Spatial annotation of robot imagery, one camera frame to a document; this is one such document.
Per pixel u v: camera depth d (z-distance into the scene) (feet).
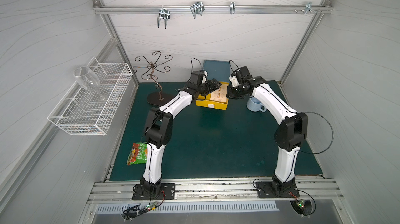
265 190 2.40
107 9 2.56
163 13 2.57
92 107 2.23
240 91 2.46
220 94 3.10
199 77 2.46
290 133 1.63
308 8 2.51
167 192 2.42
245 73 2.31
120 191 2.46
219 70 3.23
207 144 2.97
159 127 1.79
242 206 2.31
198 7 2.47
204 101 2.70
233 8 2.57
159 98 3.53
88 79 2.17
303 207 2.35
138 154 2.69
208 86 2.76
